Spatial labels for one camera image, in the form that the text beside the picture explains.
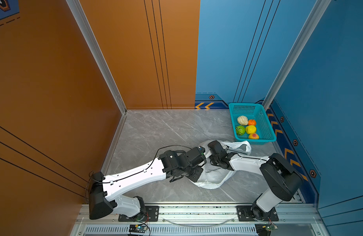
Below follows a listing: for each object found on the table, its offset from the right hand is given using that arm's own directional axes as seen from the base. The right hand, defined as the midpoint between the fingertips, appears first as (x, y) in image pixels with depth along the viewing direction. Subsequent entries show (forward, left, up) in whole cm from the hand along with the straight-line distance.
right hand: (205, 150), depth 93 cm
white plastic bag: (-17, -3, +1) cm, 18 cm away
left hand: (-19, +6, +14) cm, 24 cm away
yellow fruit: (+16, -33, +2) cm, 36 cm away
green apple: (+14, -24, +3) cm, 28 cm away
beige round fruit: (+24, -28, +3) cm, 37 cm away
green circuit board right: (-40, -28, -4) cm, 49 cm away
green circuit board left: (-41, +36, -4) cm, 55 cm away
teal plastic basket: (+33, -38, +2) cm, 51 cm away
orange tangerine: (+23, -36, +1) cm, 42 cm away
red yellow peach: (+10, -33, +2) cm, 35 cm away
